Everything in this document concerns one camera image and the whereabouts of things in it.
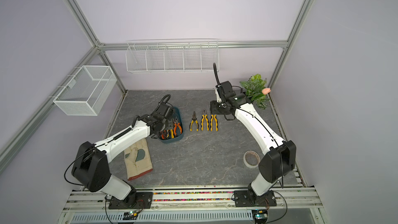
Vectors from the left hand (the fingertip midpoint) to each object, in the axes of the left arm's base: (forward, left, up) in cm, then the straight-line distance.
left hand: (168, 123), depth 87 cm
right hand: (+2, -27, +10) cm, 28 cm away
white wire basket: (+13, +43, +14) cm, 47 cm away
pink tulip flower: (+6, -54, +16) cm, 57 cm away
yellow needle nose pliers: (+10, -15, -12) cm, 21 cm away
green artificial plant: (+15, -52, +10) cm, 55 cm away
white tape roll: (-20, -46, -13) cm, 52 cm away
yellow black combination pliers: (+11, -28, -12) cm, 32 cm away
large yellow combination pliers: (+12, -22, -12) cm, 27 cm away
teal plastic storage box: (+2, -1, -10) cm, 10 cm away
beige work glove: (-15, +18, -12) cm, 26 cm away
